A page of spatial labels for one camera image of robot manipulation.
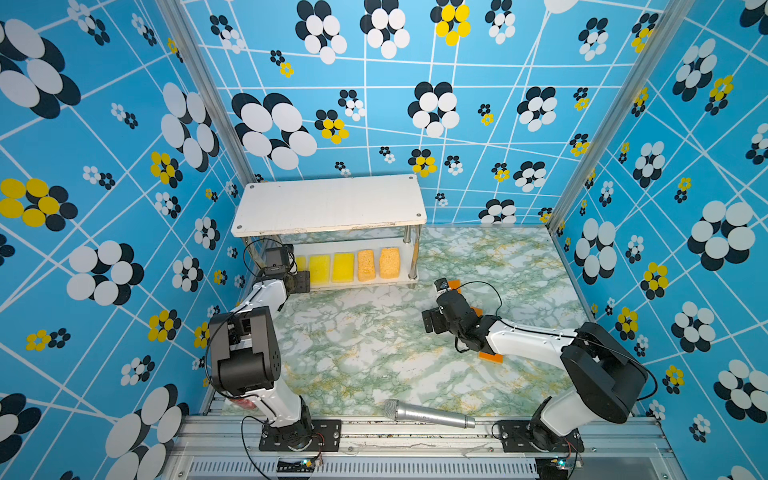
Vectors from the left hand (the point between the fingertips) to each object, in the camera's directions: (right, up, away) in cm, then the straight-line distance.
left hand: (294, 278), depth 96 cm
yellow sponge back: (+1, +5, +5) cm, 7 cm away
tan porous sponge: (+31, +5, +2) cm, 32 cm away
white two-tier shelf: (+14, +17, +23) cm, 32 cm away
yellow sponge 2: (+8, +3, +2) cm, 9 cm away
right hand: (+46, -9, -5) cm, 47 cm away
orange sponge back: (+49, 0, -16) cm, 51 cm away
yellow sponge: (+16, +3, +3) cm, 16 cm away
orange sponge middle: (+60, -11, 0) cm, 62 cm away
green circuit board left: (+11, -43, -25) cm, 51 cm away
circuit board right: (+70, -43, -27) cm, 86 cm away
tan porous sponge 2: (+24, +4, 0) cm, 24 cm away
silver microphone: (+37, -33, -21) cm, 53 cm away
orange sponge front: (+62, -22, -11) cm, 66 cm away
